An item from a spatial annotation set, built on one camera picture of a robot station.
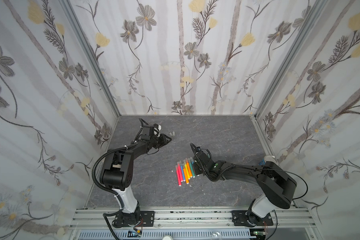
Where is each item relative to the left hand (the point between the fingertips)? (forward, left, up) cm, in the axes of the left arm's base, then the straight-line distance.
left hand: (168, 135), depth 94 cm
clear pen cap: (+9, -3, -10) cm, 14 cm away
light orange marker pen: (-23, -11, -10) cm, 27 cm away
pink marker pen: (-27, -7, -10) cm, 29 cm away
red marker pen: (-21, -7, -9) cm, 24 cm away
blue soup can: (-20, -55, -1) cm, 58 cm away
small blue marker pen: (-23, -9, -10) cm, 27 cm away
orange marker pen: (-18, -12, -9) cm, 24 cm away
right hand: (-16, -14, -4) cm, 22 cm away
